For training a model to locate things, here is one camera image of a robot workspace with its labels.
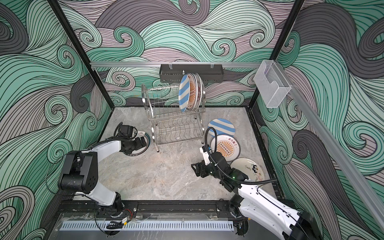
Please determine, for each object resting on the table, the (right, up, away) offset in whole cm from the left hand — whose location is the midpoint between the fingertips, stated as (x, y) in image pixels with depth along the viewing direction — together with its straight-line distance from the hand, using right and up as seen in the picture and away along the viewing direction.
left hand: (140, 144), depth 95 cm
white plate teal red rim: (+2, -4, -2) cm, 5 cm away
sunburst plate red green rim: (+57, -1, +3) cm, 57 cm away
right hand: (+36, -8, -17) cm, 40 cm away
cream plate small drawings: (+68, -13, -7) cm, 70 cm away
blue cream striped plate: (+29, +31, -14) cm, 44 cm away
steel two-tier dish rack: (+18, +13, +9) cm, 24 cm away
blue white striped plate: (+57, +10, +15) cm, 60 cm away
